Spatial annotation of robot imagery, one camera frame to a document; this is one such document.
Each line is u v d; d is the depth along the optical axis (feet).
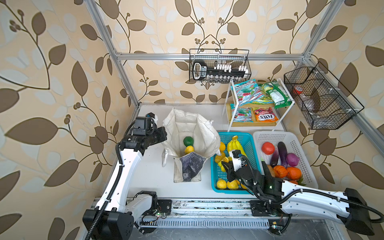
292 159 2.68
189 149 2.96
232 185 2.52
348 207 1.42
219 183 2.58
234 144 3.03
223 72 2.71
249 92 2.43
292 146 2.99
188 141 3.07
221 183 2.57
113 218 1.20
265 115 2.93
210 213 2.42
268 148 2.93
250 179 1.75
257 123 2.92
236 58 2.99
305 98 2.65
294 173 2.60
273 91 2.46
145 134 1.84
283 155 2.88
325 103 2.38
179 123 3.07
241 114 2.92
